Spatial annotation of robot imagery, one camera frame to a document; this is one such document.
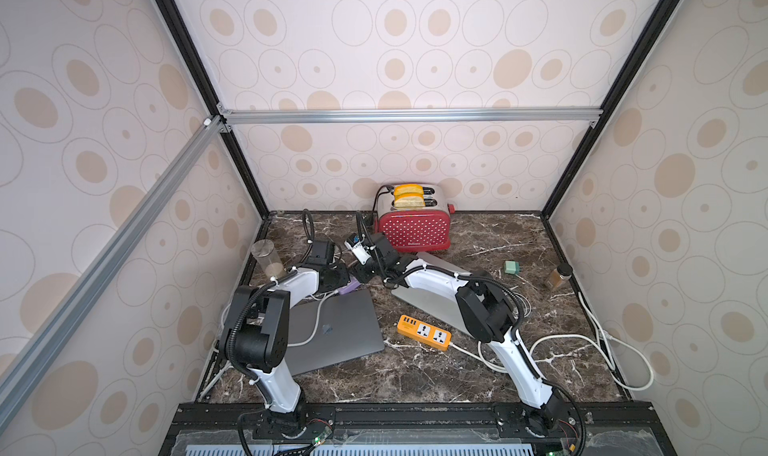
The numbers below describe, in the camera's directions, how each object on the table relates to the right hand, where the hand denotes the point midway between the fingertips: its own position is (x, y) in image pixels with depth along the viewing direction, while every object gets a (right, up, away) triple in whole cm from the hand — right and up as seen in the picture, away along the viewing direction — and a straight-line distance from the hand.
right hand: (349, 270), depth 96 cm
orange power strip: (+24, -17, -11) cm, 31 cm away
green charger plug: (+54, +1, +4) cm, 54 cm away
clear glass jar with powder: (-25, +6, -6) cm, 26 cm away
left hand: (+1, -1, 0) cm, 1 cm away
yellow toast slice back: (+19, +27, +1) cm, 33 cm away
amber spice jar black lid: (+66, 0, -4) cm, 67 cm away
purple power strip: (+1, -5, +1) cm, 5 cm away
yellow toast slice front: (+19, +22, +1) cm, 29 cm away
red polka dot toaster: (+21, +13, +2) cm, 25 cm away
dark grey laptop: (-5, -18, -4) cm, 19 cm away
